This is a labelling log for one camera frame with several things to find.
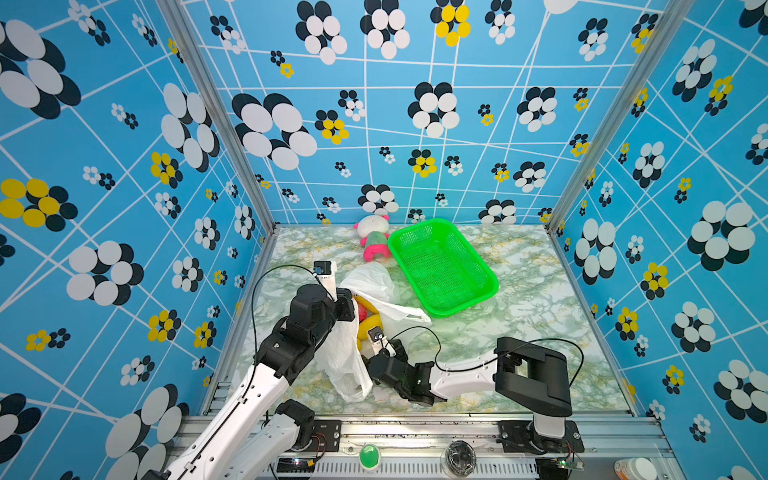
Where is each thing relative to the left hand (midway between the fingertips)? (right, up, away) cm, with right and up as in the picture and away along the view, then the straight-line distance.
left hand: (353, 286), depth 74 cm
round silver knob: (+24, -34, -12) cm, 44 cm away
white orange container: (+62, -38, -11) cm, 74 cm away
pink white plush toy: (+3, +14, +36) cm, 38 cm away
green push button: (+5, -35, -12) cm, 37 cm away
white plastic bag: (-3, -16, -2) cm, 17 cm away
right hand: (+4, -20, +11) cm, 23 cm away
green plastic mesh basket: (+28, +3, +34) cm, 44 cm away
